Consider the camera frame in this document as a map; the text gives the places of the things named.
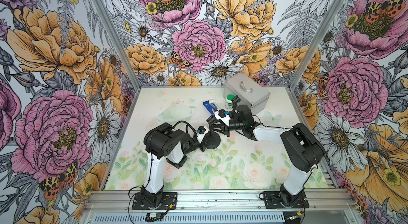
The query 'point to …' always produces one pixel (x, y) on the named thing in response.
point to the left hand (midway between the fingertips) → (212, 137)
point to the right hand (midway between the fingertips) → (211, 128)
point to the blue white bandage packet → (211, 105)
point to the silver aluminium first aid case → (249, 93)
